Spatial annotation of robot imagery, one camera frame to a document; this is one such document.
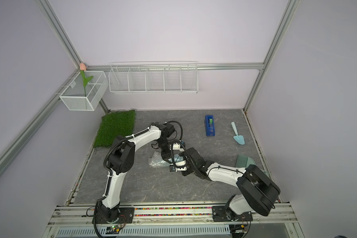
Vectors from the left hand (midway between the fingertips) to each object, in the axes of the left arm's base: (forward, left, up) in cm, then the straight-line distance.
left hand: (171, 159), depth 90 cm
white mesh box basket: (+24, +47, +32) cm, 62 cm away
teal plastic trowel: (+14, -48, -4) cm, 50 cm away
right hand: (0, -7, +3) cm, 7 cm away
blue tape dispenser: (+23, -28, +2) cm, 36 cm away
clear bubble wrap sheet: (-1, +8, +2) cm, 9 cm away
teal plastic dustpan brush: (-4, -45, -3) cm, 45 cm away
